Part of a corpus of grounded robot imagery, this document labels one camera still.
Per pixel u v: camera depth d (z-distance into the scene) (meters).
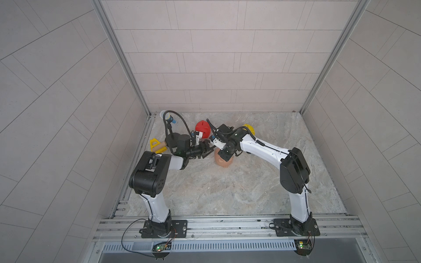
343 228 0.72
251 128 1.01
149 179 0.47
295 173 0.50
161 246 0.63
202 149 0.79
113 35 0.79
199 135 0.86
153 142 0.99
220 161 0.83
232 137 0.64
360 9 0.71
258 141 0.57
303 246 0.68
